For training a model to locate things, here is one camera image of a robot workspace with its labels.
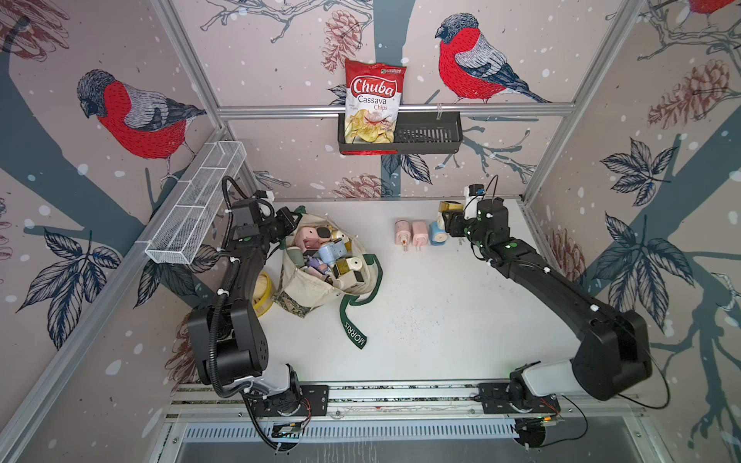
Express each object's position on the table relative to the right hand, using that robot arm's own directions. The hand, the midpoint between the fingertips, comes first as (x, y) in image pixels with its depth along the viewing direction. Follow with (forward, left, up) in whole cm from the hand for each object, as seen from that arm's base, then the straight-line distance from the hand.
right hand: (451, 210), depth 84 cm
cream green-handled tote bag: (-23, +44, -10) cm, 50 cm away
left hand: (-1, +44, +1) cm, 44 cm away
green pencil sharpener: (-13, +46, -7) cm, 48 cm away
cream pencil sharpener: (-14, +31, -14) cm, 37 cm away
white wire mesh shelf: (-15, +73, +7) cm, 75 cm away
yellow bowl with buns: (-19, +58, -19) cm, 64 cm away
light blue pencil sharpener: (-7, +38, -14) cm, 41 cm away
